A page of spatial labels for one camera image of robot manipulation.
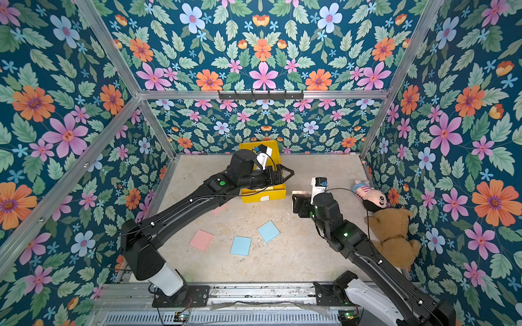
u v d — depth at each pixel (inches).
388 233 31.6
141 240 18.3
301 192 28.8
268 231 35.8
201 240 34.5
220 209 21.9
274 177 24.7
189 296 27.0
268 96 35.8
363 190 37.6
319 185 24.7
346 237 20.0
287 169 26.1
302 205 25.3
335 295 25.7
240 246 33.9
